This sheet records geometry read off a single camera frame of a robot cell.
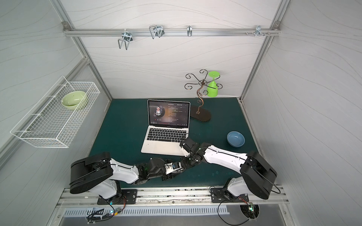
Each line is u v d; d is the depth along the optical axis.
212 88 0.83
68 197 0.75
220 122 1.11
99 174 0.45
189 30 0.78
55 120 0.68
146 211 0.70
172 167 0.70
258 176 0.42
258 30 0.76
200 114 1.08
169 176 0.73
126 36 0.78
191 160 0.70
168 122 1.01
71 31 0.78
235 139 0.96
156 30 0.76
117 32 0.79
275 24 0.77
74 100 0.73
